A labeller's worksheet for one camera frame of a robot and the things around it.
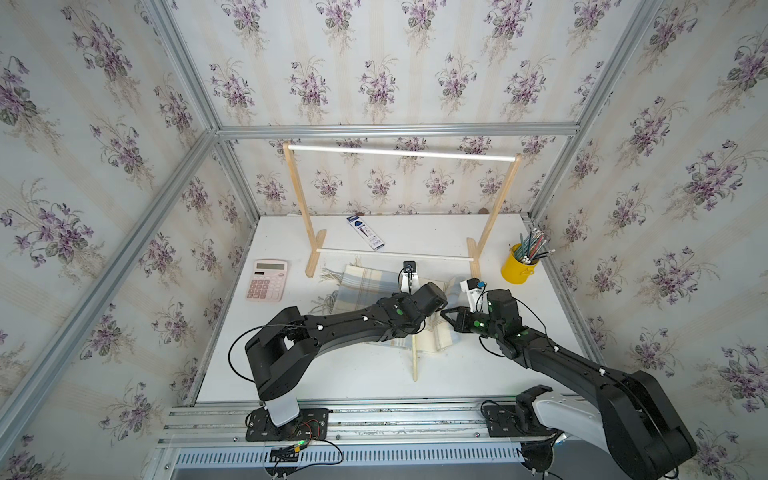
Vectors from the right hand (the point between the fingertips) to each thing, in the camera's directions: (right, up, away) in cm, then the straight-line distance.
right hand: (445, 314), depth 84 cm
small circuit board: (-41, -31, -13) cm, 53 cm away
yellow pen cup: (+24, +12, +12) cm, 29 cm away
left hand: (-6, +4, 0) cm, 7 cm away
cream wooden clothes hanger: (-10, -10, -6) cm, 15 cm away
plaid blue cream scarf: (-26, +6, +14) cm, 30 cm away
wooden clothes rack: (-44, +23, +29) cm, 58 cm away
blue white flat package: (-25, +25, +30) cm, 46 cm away
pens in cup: (+31, +19, +11) cm, 38 cm away
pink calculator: (-57, +8, +14) cm, 59 cm away
